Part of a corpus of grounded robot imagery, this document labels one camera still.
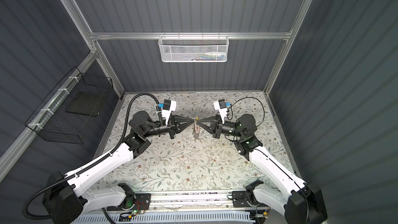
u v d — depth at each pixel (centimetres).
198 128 62
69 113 73
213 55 91
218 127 58
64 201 38
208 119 60
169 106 55
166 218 77
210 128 61
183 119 61
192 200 75
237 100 58
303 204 38
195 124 62
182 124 62
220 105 58
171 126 56
